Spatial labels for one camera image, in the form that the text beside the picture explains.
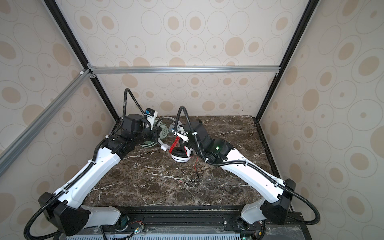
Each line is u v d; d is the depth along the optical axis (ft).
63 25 2.38
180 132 1.82
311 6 2.23
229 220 2.44
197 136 1.51
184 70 2.96
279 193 1.29
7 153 1.69
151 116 2.08
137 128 1.80
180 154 2.16
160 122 2.30
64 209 1.22
